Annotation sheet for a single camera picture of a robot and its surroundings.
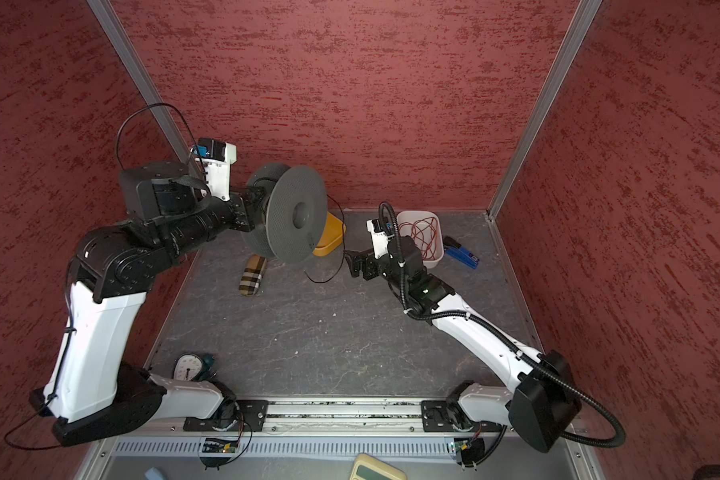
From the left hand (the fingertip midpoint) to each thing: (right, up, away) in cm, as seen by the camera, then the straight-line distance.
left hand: (261, 199), depth 56 cm
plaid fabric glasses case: (-19, -20, +42) cm, 50 cm away
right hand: (+18, -11, +20) cm, 29 cm away
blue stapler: (+51, -11, +50) cm, 73 cm away
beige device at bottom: (+21, -60, +10) cm, 64 cm away
